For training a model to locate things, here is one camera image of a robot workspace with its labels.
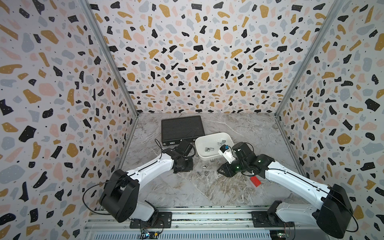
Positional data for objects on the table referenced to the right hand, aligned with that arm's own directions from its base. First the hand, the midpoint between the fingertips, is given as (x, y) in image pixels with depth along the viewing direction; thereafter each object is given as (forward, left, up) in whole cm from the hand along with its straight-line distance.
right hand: (219, 169), depth 78 cm
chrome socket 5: (+3, +11, -13) cm, 17 cm away
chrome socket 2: (+20, +4, -12) cm, 24 cm away
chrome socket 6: (+4, +7, -13) cm, 15 cm away
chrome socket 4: (+25, -2, -12) cm, 28 cm away
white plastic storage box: (+22, +6, -12) cm, 26 cm away
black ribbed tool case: (+32, +29, -7) cm, 44 cm away
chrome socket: (+20, +7, -12) cm, 24 cm away
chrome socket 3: (+27, -5, -12) cm, 30 cm away
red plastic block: (-1, -21, -12) cm, 24 cm away
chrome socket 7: (+8, +7, -12) cm, 16 cm away
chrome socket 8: (+12, +3, -12) cm, 18 cm away
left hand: (+4, +15, -6) cm, 17 cm away
